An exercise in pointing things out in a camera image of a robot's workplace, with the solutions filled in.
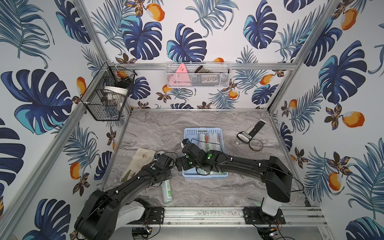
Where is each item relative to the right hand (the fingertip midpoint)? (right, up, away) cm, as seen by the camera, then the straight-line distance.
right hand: (182, 160), depth 81 cm
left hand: (-9, -8, +5) cm, 13 cm away
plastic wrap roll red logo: (+22, +8, +17) cm, 29 cm away
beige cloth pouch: (-27, -2, +14) cm, 30 cm away
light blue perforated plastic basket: (+6, +13, +22) cm, 26 cm away
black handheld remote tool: (+43, +12, +22) cm, 50 cm away
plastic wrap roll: (-8, -16, -3) cm, 18 cm away
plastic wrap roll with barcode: (+12, +6, +14) cm, 20 cm away
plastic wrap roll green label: (+18, +6, +16) cm, 24 cm away
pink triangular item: (-1, +48, +8) cm, 48 cm away
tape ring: (+48, +6, +19) cm, 52 cm away
